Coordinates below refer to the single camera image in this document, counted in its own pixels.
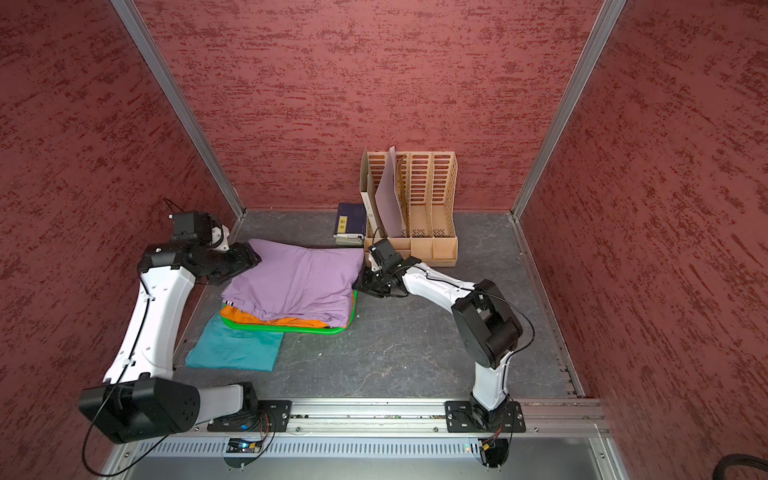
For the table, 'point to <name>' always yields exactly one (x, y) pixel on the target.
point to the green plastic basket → (297, 329)
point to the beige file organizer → (429, 194)
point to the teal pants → (225, 347)
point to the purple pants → (312, 283)
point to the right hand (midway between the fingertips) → (356, 293)
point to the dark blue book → (350, 225)
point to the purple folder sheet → (388, 198)
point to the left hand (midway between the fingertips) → (248, 270)
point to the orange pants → (233, 313)
